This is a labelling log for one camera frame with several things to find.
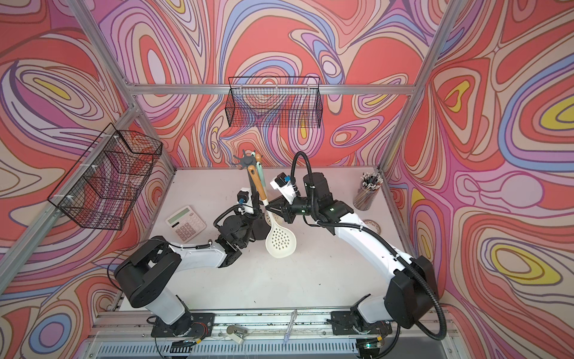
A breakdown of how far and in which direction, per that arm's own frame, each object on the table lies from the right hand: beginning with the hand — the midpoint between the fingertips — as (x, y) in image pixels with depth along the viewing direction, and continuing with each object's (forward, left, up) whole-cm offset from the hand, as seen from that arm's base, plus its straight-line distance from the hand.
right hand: (270, 211), depth 73 cm
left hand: (+10, +5, -2) cm, 11 cm away
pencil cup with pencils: (+17, -40, -8) cm, 44 cm away
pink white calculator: (+10, +39, -21) cm, 46 cm away
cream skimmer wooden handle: (-6, -3, -9) cm, 11 cm away
